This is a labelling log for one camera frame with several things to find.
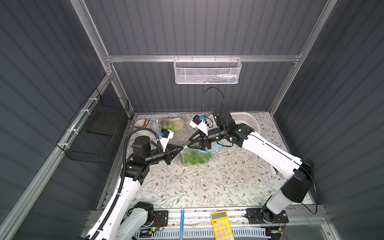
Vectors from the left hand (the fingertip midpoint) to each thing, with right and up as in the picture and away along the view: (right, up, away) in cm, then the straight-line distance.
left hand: (183, 150), depth 68 cm
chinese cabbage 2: (+3, -7, +14) cm, 16 cm away
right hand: (+4, +4, -1) cm, 6 cm away
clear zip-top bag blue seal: (+16, -2, +10) cm, 19 cm away
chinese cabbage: (+11, -7, +17) cm, 21 cm away
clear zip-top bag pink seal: (-7, +5, +38) cm, 39 cm away
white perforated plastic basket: (+45, +17, +43) cm, 65 cm away
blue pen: (-1, -36, +4) cm, 36 cm away
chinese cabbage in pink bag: (-10, +13, +34) cm, 37 cm away
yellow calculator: (+18, -37, +2) cm, 41 cm away
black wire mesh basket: (-45, +6, +6) cm, 46 cm away
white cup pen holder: (-31, +13, +33) cm, 47 cm away
